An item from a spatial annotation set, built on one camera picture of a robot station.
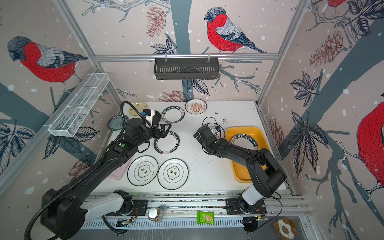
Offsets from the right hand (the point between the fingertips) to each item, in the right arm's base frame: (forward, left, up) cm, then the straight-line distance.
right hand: (198, 137), depth 91 cm
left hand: (-4, +17, +18) cm, 25 cm away
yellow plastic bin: (-18, -25, -6) cm, 31 cm away
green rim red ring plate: (-3, +20, -6) cm, 21 cm away
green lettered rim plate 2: (+4, -31, -9) cm, 33 cm away
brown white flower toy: (-42, -41, -7) cm, 59 cm away
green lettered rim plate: (+25, +21, -7) cm, 34 cm away
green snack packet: (-40, -5, -8) cm, 41 cm away
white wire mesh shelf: (-6, +63, +24) cm, 68 cm away
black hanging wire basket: (+45, +10, +20) cm, 50 cm away
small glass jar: (-41, +16, +2) cm, 44 cm away
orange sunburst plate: (+34, +3, -7) cm, 35 cm away
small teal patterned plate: (+15, +63, -6) cm, 65 cm away
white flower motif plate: (-19, +32, -7) cm, 38 cm away
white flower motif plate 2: (-20, +14, -9) cm, 26 cm away
